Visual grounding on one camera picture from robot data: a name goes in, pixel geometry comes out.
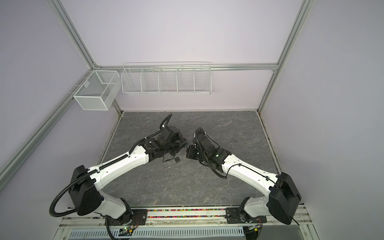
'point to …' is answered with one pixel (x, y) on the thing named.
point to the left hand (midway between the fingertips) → (187, 143)
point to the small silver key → (165, 167)
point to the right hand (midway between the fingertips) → (186, 151)
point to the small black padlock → (178, 158)
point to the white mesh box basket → (99, 90)
